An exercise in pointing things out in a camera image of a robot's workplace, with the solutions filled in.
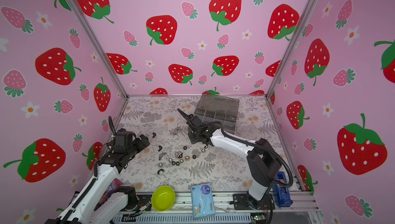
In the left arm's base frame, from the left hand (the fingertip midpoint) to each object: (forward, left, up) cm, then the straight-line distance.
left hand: (142, 141), depth 83 cm
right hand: (+6, -28, -1) cm, 28 cm away
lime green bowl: (-26, -14, -11) cm, 31 cm away
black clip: (+11, -2, -11) cm, 15 cm away
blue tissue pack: (-27, -34, -5) cm, 44 cm away
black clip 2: (-12, -11, -11) cm, 20 cm away
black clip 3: (+1, -7, -11) cm, 14 cm away
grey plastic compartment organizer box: (+34, -40, -12) cm, 53 cm away
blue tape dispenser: (-23, -72, -7) cm, 76 cm away
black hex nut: (-8, -16, -12) cm, 22 cm away
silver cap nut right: (0, -34, -12) cm, 36 cm away
